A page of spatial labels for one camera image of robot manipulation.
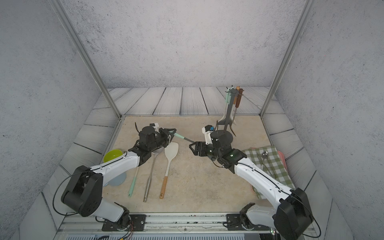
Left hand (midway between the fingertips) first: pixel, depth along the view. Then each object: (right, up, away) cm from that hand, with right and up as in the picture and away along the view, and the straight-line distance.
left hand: (179, 130), depth 82 cm
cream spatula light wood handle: (-7, -14, +17) cm, 23 cm away
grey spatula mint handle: (+2, -4, 0) cm, 5 cm away
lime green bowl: (-46, -16, +17) cm, 51 cm away
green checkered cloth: (+54, -18, +11) cm, 58 cm away
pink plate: (+63, -18, +13) cm, 67 cm away
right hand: (+8, -8, -6) cm, 13 cm away
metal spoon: (+53, -17, +14) cm, 57 cm away
